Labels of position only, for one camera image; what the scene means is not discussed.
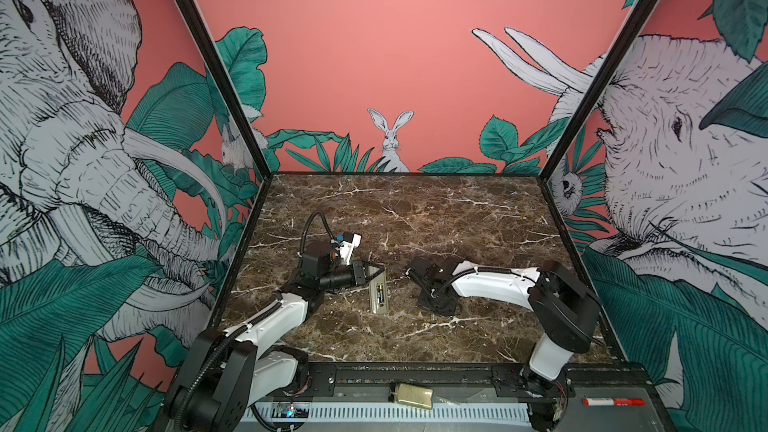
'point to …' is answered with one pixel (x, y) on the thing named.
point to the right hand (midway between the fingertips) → (422, 307)
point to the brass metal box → (417, 396)
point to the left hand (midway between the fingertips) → (382, 267)
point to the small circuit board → (290, 409)
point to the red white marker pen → (614, 402)
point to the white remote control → (379, 292)
